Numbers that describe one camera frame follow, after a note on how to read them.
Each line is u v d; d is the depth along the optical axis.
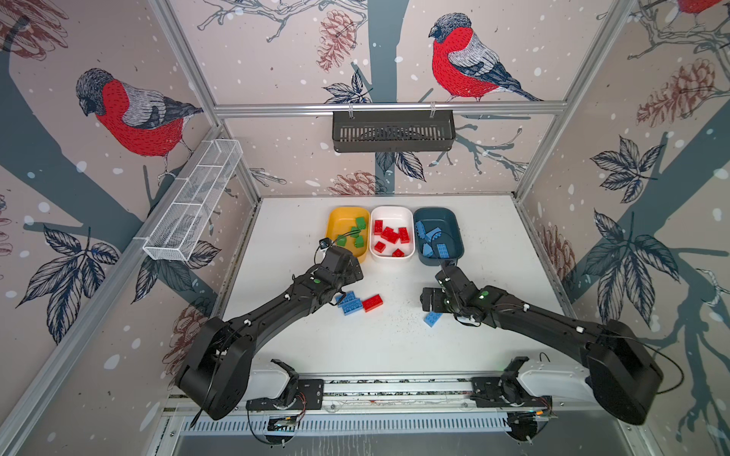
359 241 1.06
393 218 1.11
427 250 1.00
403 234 1.07
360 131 1.07
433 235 1.06
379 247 1.03
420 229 1.06
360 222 1.10
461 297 0.65
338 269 0.68
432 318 0.86
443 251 1.01
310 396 0.73
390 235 1.07
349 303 0.90
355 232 1.10
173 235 0.70
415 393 0.75
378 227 1.10
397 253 0.98
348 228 1.11
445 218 1.10
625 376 0.41
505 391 0.67
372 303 0.90
